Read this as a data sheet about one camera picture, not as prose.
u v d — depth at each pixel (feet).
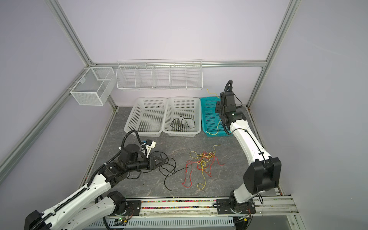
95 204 1.90
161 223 5.16
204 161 2.86
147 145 2.24
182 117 3.67
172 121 3.56
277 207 2.48
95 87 3.14
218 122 2.76
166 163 2.85
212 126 3.55
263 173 1.41
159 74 3.34
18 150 1.75
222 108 2.00
